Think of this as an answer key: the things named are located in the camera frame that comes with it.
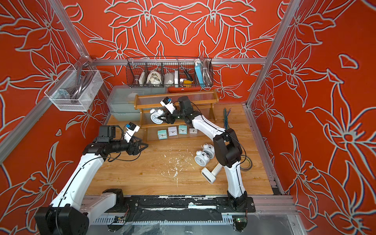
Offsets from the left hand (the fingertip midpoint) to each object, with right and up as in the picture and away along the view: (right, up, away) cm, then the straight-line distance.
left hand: (143, 141), depth 76 cm
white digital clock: (+35, -19, +2) cm, 40 cm away
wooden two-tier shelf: (+32, +21, +6) cm, 39 cm away
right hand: (+6, +15, +8) cm, 18 cm away
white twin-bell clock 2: (+37, -6, +7) cm, 38 cm away
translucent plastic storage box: (-23, +25, +24) cm, 41 cm away
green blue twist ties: (+53, +12, +34) cm, 64 cm away
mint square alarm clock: (+7, +2, +18) cm, 19 cm away
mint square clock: (+21, +4, +21) cm, 30 cm away
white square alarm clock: (+14, +4, +20) cm, 25 cm away
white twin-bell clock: (+32, -11, +5) cm, 34 cm away
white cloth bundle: (+3, +38, +14) cm, 40 cm away
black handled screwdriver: (+25, +40, +19) cm, 51 cm away
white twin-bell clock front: (+5, +15, +7) cm, 17 cm away
